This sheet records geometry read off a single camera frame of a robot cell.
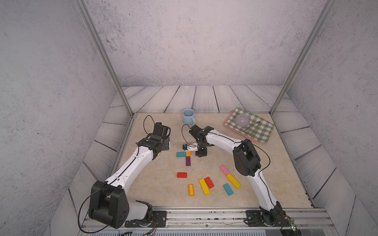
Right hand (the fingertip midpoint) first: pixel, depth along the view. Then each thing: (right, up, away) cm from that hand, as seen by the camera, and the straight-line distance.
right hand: (200, 151), depth 97 cm
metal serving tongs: (+45, +19, +17) cm, 52 cm away
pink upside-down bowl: (+32, +21, +14) cm, 40 cm away
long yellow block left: (+2, -17, -14) cm, 22 cm away
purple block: (-8, -5, -3) cm, 10 cm away
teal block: (-12, -1, -1) cm, 12 cm away
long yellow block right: (+19, -15, -12) cm, 27 cm away
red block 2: (+5, -15, -12) cm, 20 cm away
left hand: (-21, +7, -12) cm, 25 cm away
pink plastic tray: (+22, +22, +20) cm, 37 cm away
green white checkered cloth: (+43, +14, +13) cm, 47 cm away
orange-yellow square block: (-8, -1, -1) cm, 8 cm away
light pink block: (+14, -9, -8) cm, 19 cm away
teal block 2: (+15, -19, -14) cm, 28 cm away
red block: (-11, -13, -9) cm, 19 cm away
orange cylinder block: (-6, -18, -16) cm, 25 cm away
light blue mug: (-8, +23, +11) cm, 26 cm away
